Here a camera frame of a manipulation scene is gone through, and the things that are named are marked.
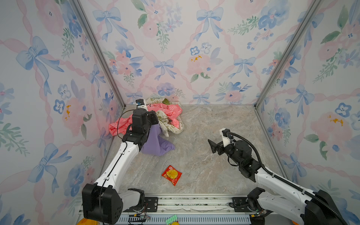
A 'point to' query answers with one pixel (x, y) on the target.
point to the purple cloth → (154, 144)
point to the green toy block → (170, 220)
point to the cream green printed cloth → (163, 119)
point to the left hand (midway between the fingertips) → (153, 109)
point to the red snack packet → (173, 175)
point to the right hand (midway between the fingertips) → (215, 135)
